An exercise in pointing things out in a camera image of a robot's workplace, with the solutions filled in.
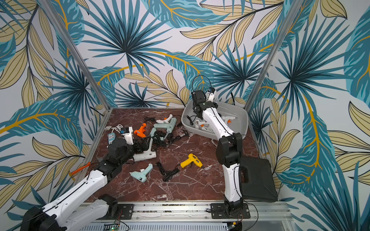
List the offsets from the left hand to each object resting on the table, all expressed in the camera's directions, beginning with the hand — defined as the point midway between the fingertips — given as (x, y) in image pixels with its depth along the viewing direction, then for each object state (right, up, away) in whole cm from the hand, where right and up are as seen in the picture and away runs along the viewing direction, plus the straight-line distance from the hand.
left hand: (144, 140), depth 80 cm
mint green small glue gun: (-3, -21, +4) cm, 22 cm away
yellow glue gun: (+27, -13, +11) cm, 32 cm away
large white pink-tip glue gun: (-1, -11, +9) cm, 14 cm away
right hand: (+41, +21, +12) cm, 48 cm away
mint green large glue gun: (+11, +7, +22) cm, 26 cm away
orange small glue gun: (-9, +3, +22) cm, 23 cm away
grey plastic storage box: (+63, +14, +34) cm, 73 cm away
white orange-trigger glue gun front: (+35, +8, +27) cm, 45 cm away
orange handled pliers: (-40, -18, +7) cm, 45 cm away
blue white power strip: (-28, -1, +20) cm, 35 cm away
